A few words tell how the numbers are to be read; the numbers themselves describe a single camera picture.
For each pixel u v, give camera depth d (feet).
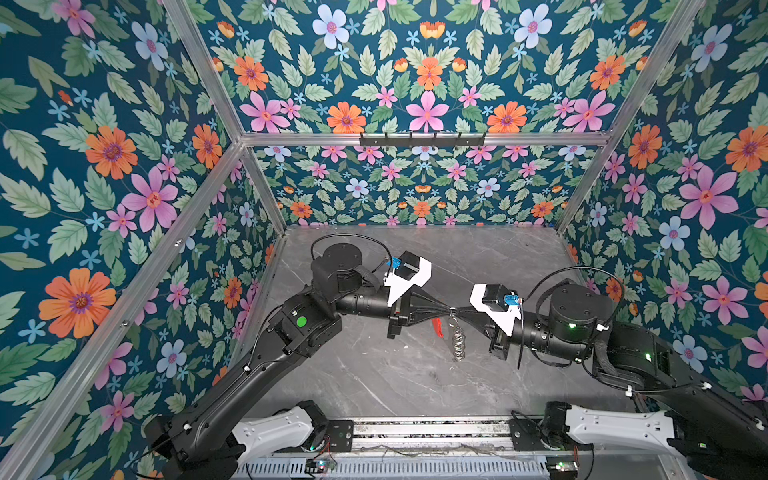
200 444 1.21
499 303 1.29
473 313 1.38
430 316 1.61
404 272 1.35
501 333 1.42
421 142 3.06
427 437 2.46
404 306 1.47
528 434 2.41
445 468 2.51
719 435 1.23
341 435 2.42
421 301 1.54
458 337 1.69
